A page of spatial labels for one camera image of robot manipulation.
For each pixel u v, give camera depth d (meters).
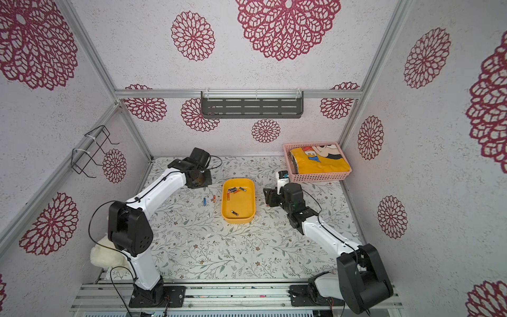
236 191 1.05
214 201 1.01
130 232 0.48
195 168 0.67
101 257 0.74
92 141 0.78
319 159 1.10
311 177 1.06
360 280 0.41
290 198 0.65
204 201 1.00
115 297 0.75
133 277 0.65
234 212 0.97
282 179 0.73
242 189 1.05
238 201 1.01
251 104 0.95
